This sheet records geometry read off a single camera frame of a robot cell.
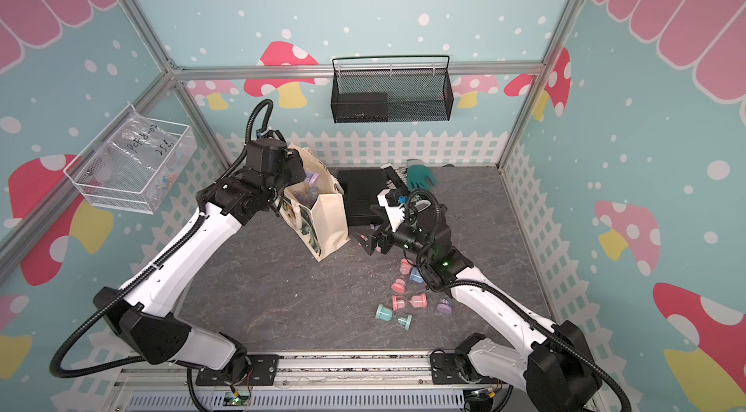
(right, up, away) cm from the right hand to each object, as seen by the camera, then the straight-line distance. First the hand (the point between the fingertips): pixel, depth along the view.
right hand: (362, 218), depth 71 cm
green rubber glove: (+20, +13, +45) cm, 51 cm away
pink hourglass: (+10, -25, +12) cm, 29 cm away
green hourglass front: (+6, -27, +11) cm, 30 cm away
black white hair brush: (+12, +14, +46) cm, 49 cm away
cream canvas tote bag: (-14, +3, +7) cm, 15 cm away
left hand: (-18, +13, +5) cm, 23 cm away
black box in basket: (-1, +33, +17) cm, 37 cm away
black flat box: (-3, +9, +42) cm, 43 cm away
